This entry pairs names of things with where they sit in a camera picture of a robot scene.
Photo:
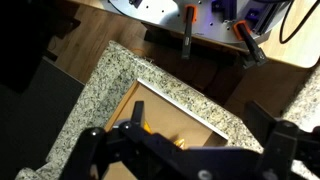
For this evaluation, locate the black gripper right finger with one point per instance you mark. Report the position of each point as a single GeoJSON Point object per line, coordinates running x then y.
{"type": "Point", "coordinates": [280, 140]}

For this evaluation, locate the round metal base plate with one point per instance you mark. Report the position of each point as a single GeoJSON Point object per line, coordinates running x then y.
{"type": "Point", "coordinates": [160, 13]}

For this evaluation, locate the black clamp orange head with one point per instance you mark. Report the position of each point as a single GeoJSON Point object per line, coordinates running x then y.
{"type": "Point", "coordinates": [188, 33]}
{"type": "Point", "coordinates": [251, 43]}

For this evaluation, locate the light wooden robot table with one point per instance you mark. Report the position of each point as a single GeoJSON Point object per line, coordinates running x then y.
{"type": "Point", "coordinates": [300, 43]}

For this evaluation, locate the brown cardboard cover box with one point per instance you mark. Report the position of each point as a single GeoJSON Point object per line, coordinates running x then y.
{"type": "Point", "coordinates": [166, 116]}

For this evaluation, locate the dark grey floor mat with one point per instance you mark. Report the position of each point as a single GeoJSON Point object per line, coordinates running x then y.
{"type": "Point", "coordinates": [33, 116]}

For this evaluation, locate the blue plastic bracket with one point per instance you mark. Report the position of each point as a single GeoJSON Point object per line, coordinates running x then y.
{"type": "Point", "coordinates": [253, 16]}
{"type": "Point", "coordinates": [220, 6]}

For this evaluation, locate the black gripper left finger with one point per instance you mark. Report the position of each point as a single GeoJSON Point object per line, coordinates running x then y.
{"type": "Point", "coordinates": [133, 146]}

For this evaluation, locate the yellow orange snack packet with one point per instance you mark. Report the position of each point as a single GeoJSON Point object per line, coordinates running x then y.
{"type": "Point", "coordinates": [147, 128]}
{"type": "Point", "coordinates": [179, 143]}

